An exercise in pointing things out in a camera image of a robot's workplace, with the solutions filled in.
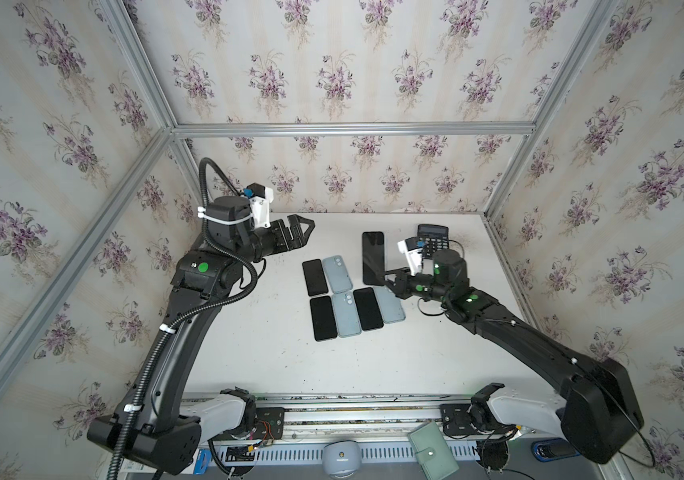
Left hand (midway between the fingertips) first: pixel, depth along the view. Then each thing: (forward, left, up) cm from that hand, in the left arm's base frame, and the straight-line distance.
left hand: (299, 222), depth 65 cm
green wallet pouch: (-39, -31, -37) cm, 62 cm away
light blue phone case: (-3, -11, -39) cm, 40 cm away
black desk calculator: (+27, -46, -36) cm, 64 cm away
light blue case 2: (-1, -25, -37) cm, 45 cm away
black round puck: (-39, -47, -40) cm, 74 cm away
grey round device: (-41, -10, -29) cm, 51 cm away
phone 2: (-1, -18, -38) cm, 42 cm away
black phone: (+10, 0, -38) cm, 39 cm away
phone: (-4, -4, -40) cm, 40 cm away
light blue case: (+12, -8, -38) cm, 41 cm away
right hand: (-4, -18, -16) cm, 25 cm away
